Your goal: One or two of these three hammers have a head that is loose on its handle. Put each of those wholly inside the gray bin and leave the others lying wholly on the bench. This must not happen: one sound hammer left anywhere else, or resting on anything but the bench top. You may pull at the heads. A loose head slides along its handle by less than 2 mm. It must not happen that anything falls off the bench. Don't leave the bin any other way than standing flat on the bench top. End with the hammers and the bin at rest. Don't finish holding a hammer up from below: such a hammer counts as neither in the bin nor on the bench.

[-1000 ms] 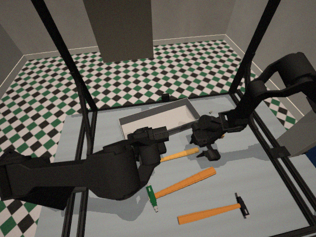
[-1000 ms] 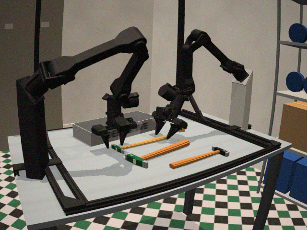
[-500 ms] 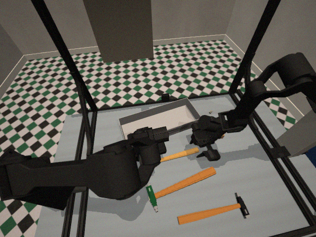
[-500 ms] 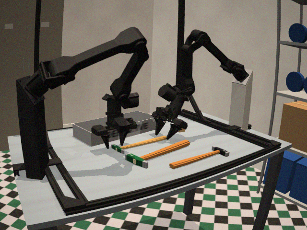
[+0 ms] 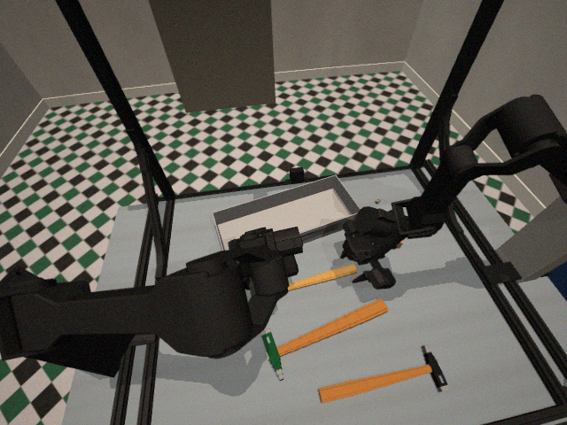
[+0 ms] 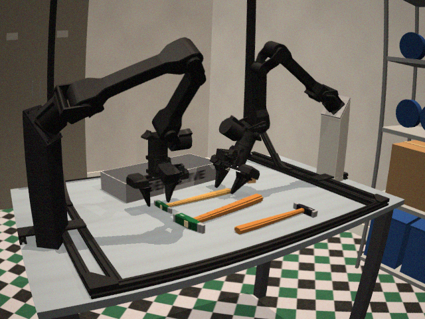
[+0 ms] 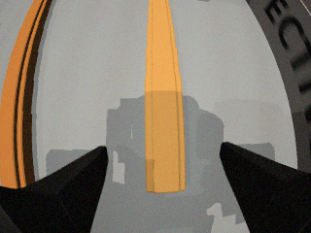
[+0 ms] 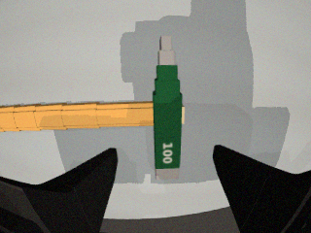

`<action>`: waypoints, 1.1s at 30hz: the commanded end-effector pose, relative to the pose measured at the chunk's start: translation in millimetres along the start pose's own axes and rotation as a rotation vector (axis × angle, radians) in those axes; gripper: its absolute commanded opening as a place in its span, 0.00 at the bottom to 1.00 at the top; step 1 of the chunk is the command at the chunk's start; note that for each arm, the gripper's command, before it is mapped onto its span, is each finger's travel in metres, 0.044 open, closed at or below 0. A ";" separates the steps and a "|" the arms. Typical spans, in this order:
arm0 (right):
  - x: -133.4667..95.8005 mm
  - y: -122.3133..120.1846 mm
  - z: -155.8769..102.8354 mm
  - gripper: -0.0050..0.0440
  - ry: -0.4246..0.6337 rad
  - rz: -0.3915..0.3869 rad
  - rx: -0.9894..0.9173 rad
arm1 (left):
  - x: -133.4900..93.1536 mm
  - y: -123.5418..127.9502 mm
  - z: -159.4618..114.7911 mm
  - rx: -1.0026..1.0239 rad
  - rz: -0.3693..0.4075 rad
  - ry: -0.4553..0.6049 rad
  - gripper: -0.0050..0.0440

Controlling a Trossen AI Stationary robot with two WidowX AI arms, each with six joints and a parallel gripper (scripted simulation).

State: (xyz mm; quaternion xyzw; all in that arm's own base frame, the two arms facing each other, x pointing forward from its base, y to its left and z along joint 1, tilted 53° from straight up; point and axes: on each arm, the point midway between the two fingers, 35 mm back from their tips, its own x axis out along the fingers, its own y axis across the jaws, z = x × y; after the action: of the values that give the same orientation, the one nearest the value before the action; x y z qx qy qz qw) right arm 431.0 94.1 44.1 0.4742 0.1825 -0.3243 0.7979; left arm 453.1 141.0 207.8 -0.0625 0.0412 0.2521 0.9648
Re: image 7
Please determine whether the orange hammer with dark green head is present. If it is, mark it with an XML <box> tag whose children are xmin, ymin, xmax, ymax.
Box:
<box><xmin>0</xmin><ymin>0</ymin><xmax>52</xmax><ymax>188</ymax></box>

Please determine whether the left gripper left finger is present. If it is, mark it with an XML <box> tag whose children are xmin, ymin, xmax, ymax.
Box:
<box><xmin>0</xmin><ymin>146</ymin><xmax>109</xmax><ymax>233</ymax></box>

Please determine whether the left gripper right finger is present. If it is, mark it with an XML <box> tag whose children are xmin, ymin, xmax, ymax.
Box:
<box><xmin>220</xmin><ymin>142</ymin><xmax>311</xmax><ymax>233</ymax></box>

